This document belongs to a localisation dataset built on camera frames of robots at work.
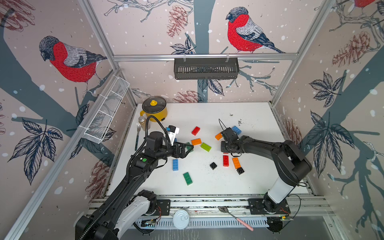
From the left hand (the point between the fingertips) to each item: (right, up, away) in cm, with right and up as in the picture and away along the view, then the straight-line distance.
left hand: (189, 143), depth 73 cm
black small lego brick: (+13, -16, +12) cm, 24 cm away
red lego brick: (+22, -14, +15) cm, 30 cm away
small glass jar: (-33, +11, +24) cm, 42 cm away
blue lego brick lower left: (-9, -16, +14) cm, 23 cm away
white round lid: (-3, -33, -8) cm, 34 cm away
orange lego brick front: (+28, -14, +14) cm, 34 cm away
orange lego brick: (+4, -3, +24) cm, 25 cm away
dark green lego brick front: (-1, -21, +8) cm, 23 cm away
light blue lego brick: (+32, +4, +30) cm, 44 cm away
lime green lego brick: (+10, -6, +21) cm, 24 cm away
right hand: (+22, -6, +22) cm, 32 cm away
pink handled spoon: (+18, -34, +1) cm, 39 cm away
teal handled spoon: (-38, +5, +31) cm, 50 cm away
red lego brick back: (+3, +3, +30) cm, 30 cm away
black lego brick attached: (+29, -18, +11) cm, 36 cm away
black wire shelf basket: (+11, +48, +31) cm, 58 cm away
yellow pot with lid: (-26, +21, +30) cm, 45 cm away
